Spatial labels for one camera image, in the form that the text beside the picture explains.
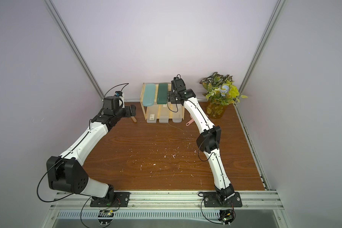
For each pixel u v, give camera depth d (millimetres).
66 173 421
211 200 725
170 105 1142
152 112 1110
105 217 715
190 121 1066
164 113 1096
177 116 1066
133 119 1066
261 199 743
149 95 947
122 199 729
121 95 746
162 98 898
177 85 710
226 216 696
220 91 945
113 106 642
